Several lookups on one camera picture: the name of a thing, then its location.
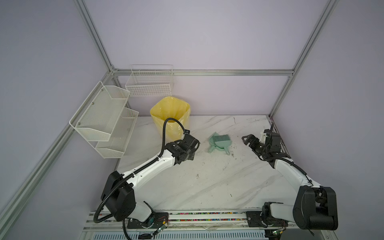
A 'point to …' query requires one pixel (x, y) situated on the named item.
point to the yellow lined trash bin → (170, 107)
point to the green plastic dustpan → (212, 143)
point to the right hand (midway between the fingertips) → (246, 140)
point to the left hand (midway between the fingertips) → (181, 149)
